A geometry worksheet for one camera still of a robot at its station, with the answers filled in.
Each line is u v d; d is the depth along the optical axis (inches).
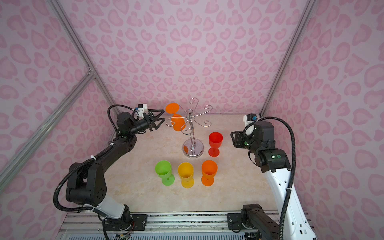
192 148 39.2
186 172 31.7
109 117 28.3
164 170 32.4
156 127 31.5
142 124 28.7
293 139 19.3
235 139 24.8
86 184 17.7
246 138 22.8
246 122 23.8
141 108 30.2
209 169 31.6
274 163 17.3
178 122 34.3
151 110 28.4
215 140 33.8
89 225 29.5
